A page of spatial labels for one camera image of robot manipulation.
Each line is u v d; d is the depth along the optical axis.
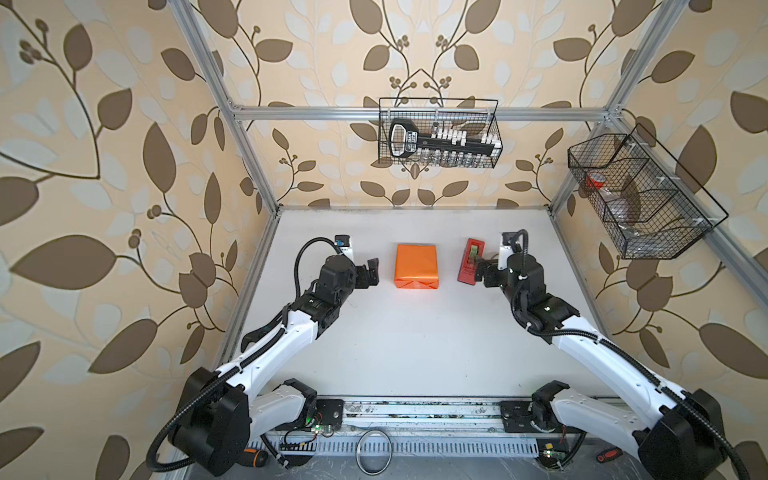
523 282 0.57
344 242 0.72
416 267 0.97
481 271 0.73
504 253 0.69
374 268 0.74
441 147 0.85
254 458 0.67
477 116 0.91
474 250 0.99
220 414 0.40
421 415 0.75
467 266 0.99
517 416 0.73
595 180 0.85
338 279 0.61
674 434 0.38
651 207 0.73
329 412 0.74
